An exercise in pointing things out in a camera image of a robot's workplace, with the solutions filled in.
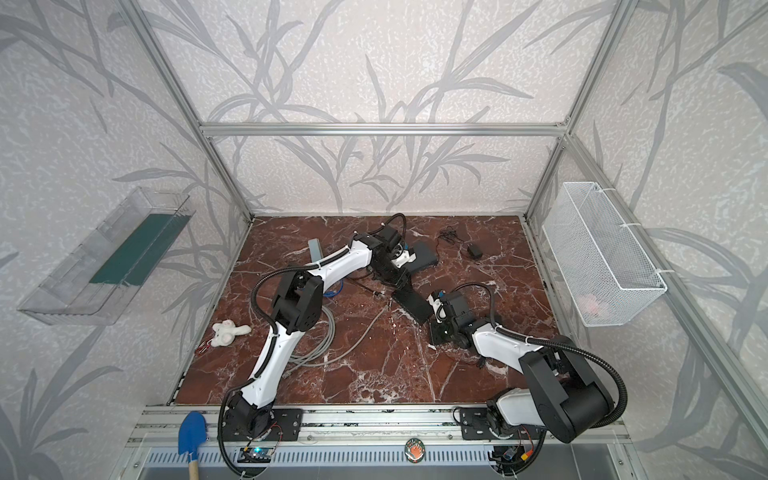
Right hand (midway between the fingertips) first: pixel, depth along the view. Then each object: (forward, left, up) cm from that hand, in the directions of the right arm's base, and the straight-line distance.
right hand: (429, 319), depth 91 cm
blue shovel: (-30, +60, 0) cm, 67 cm away
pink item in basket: (-5, -38, +20) cm, 43 cm away
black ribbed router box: (+6, +4, -2) cm, 8 cm away
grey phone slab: (+26, +40, +3) cm, 47 cm away
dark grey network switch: (+26, 0, -1) cm, 26 cm away
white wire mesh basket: (-6, -35, +35) cm, 49 cm away
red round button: (-33, +5, +1) cm, 34 cm away
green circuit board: (-34, +44, -2) cm, 56 cm away
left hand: (+12, +6, +4) cm, 14 cm away
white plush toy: (-5, +60, +3) cm, 60 cm away
